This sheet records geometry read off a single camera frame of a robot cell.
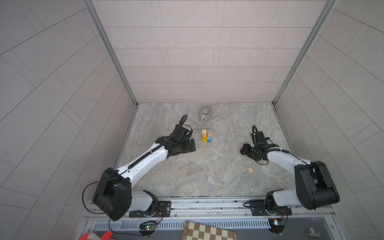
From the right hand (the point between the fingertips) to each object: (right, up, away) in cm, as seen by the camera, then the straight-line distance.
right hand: (243, 151), depth 91 cm
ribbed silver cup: (-23, +23, +15) cm, 36 cm away
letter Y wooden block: (-24, +12, 0) cm, 27 cm away
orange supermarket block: (-24, +8, +1) cm, 25 cm away
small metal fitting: (+22, -28, -28) cm, 45 cm away
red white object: (-71, -27, -31) cm, 82 cm away
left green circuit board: (-50, -27, -27) cm, 63 cm away
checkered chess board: (-29, -28, -28) cm, 49 cm away
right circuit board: (+9, -28, -23) cm, 38 cm away
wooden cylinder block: (+2, -9, -8) cm, 12 cm away
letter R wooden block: (-21, +11, 0) cm, 24 cm away
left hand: (-31, +5, -8) cm, 32 cm away
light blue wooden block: (-21, +7, +1) cm, 22 cm away
